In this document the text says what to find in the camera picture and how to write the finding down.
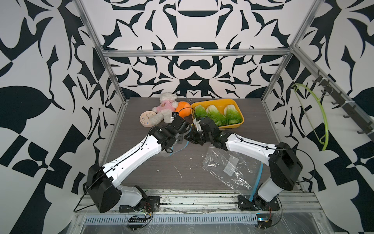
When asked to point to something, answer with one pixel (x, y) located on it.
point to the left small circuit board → (137, 220)
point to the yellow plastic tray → (219, 104)
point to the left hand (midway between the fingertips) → (174, 130)
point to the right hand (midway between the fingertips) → (182, 135)
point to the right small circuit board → (264, 220)
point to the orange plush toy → (184, 109)
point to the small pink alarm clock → (144, 118)
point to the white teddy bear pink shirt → (165, 109)
